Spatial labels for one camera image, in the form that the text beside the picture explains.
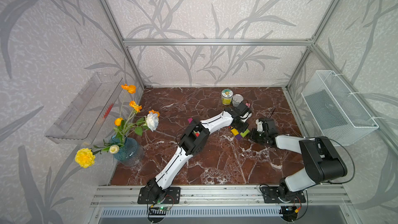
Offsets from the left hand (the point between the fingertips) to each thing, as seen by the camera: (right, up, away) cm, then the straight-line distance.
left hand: (245, 129), depth 97 cm
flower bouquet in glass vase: (-64, -5, -22) cm, 67 cm away
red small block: (-28, +4, -33) cm, 43 cm away
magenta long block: (-36, +5, +5) cm, 36 cm away
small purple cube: (-5, -4, -3) cm, 7 cm away
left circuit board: (-46, -32, -26) cm, 62 cm away
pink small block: (+4, +15, +11) cm, 19 cm away
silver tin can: (-3, +19, +11) cm, 22 cm away
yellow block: (-7, -1, -3) cm, 8 cm away
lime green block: (-1, -2, -3) cm, 4 cm away
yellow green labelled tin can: (-11, +21, +8) cm, 25 cm away
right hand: (0, -2, -1) cm, 3 cm away
